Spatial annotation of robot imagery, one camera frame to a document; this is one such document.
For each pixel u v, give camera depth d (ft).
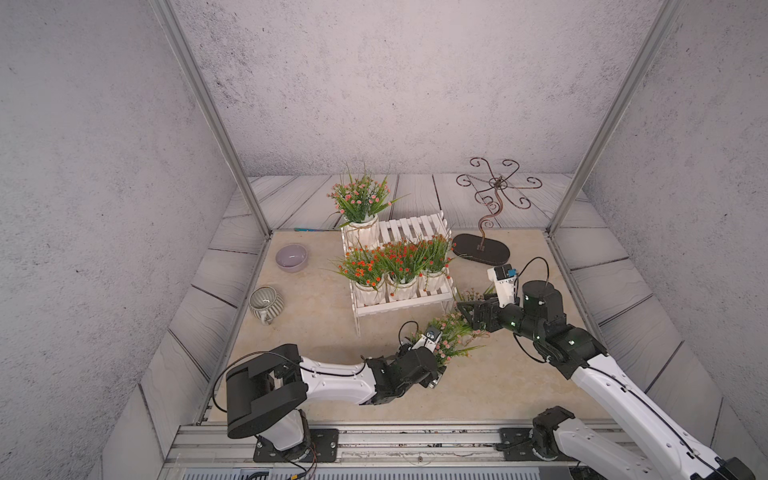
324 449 2.40
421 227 2.78
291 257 3.60
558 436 2.01
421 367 1.98
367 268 2.47
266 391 1.52
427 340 2.29
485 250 3.75
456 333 2.58
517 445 2.35
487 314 2.12
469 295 2.87
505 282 2.13
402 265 2.48
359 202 2.27
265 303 3.24
